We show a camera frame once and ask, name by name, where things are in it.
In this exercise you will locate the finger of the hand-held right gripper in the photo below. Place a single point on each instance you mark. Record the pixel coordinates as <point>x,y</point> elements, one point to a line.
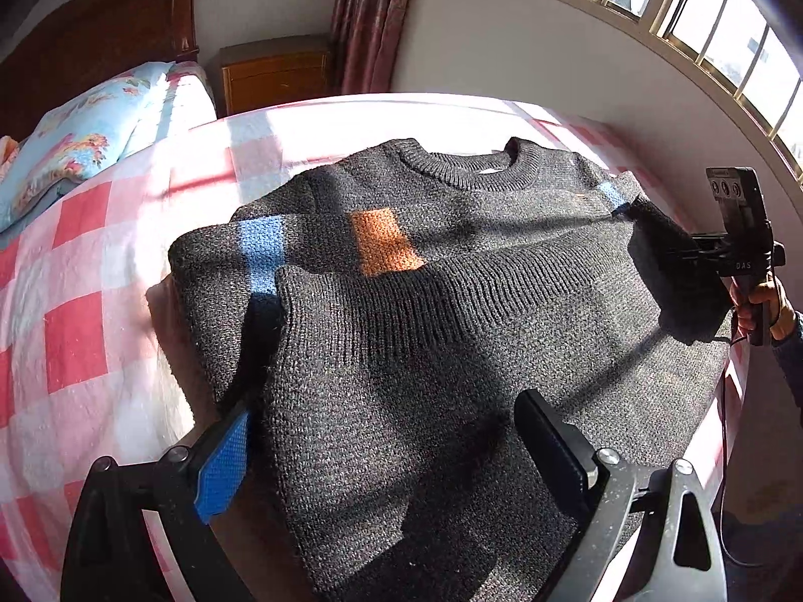
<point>706,249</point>

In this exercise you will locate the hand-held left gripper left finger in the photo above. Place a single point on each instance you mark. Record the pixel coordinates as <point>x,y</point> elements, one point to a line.
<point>223,470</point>

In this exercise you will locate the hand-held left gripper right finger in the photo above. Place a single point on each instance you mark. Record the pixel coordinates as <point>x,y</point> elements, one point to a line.
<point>558,451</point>

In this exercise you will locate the dark grey striped knit sweater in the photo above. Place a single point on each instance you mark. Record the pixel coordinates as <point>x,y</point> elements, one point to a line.
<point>439,338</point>

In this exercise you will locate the person's right forearm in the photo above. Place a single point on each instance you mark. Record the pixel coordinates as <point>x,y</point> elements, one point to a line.
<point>792,357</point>

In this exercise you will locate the person's right hand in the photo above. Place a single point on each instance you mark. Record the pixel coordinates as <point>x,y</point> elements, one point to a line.
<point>781,307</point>

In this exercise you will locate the pink checkered bed sheet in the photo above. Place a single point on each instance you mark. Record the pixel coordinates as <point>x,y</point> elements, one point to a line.
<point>81,326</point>

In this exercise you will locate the barred window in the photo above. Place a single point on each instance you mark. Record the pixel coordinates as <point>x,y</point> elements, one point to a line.
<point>709,19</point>

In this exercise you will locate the light blue floral quilt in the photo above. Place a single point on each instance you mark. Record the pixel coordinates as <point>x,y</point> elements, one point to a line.
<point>81,138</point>

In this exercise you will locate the orange floral quilt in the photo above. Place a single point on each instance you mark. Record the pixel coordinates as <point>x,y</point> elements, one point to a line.
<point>6,152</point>

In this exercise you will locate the wooden nightstand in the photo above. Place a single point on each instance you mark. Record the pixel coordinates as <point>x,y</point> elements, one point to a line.
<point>276,75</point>

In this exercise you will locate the pink floral curtain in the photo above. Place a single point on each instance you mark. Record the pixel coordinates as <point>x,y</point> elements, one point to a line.
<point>370,19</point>

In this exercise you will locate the large carved wooden headboard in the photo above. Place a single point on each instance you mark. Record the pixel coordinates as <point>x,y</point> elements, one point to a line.
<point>88,19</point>

